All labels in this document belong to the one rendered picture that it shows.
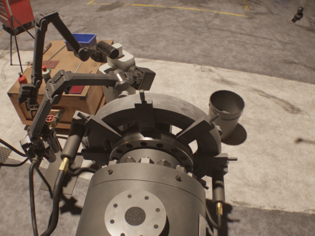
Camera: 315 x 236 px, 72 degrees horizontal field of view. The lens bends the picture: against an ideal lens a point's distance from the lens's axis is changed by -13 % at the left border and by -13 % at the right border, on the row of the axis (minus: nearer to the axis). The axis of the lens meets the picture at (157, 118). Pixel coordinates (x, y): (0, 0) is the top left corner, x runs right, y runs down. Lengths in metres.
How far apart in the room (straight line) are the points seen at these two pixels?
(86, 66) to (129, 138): 1.32
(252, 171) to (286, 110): 1.00
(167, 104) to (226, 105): 1.29
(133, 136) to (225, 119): 1.06
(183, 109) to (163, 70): 1.96
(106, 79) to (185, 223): 0.80
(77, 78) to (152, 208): 0.69
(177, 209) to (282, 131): 1.85
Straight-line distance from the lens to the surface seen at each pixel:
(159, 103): 1.11
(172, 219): 0.92
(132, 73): 1.40
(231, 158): 1.37
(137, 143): 1.19
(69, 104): 2.16
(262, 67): 3.50
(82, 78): 1.20
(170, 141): 1.18
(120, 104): 1.16
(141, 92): 1.03
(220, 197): 1.43
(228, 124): 2.13
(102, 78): 1.28
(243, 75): 3.19
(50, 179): 2.16
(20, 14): 4.87
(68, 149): 1.23
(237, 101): 2.27
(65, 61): 2.56
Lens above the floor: 1.72
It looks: 45 degrees down
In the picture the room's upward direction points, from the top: straight up
